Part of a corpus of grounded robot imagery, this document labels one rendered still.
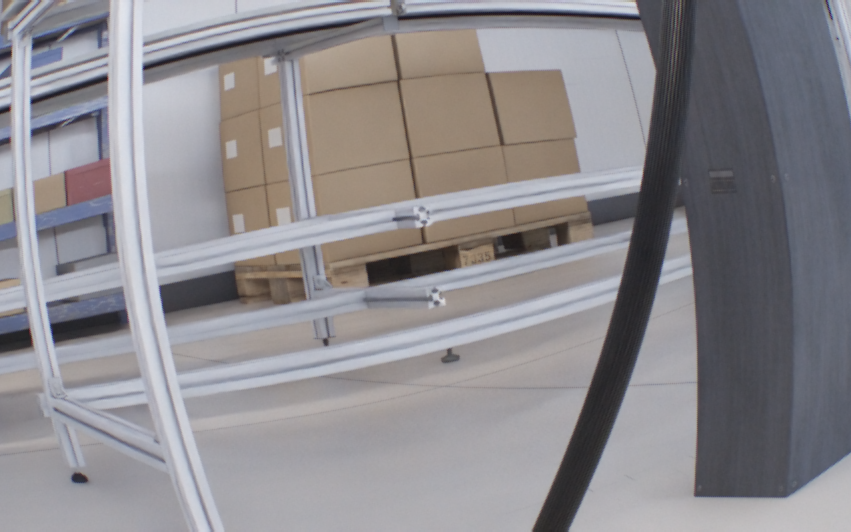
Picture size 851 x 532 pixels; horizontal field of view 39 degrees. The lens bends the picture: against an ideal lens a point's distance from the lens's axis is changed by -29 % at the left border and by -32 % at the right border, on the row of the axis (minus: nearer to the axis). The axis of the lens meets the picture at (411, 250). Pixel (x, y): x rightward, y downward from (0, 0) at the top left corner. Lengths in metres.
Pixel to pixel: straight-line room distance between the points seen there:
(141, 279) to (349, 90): 3.94
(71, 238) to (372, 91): 1.51
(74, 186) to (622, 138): 3.31
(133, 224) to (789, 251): 0.84
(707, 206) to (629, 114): 6.19
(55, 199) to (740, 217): 4.34
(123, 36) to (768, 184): 0.88
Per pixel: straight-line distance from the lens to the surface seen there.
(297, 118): 4.25
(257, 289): 6.28
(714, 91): 1.66
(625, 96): 7.90
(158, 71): 4.15
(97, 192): 5.81
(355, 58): 5.75
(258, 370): 2.75
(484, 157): 6.00
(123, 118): 1.83
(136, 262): 1.83
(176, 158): 6.47
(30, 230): 2.50
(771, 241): 1.61
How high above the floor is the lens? 0.51
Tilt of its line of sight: 4 degrees down
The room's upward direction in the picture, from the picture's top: 9 degrees counter-clockwise
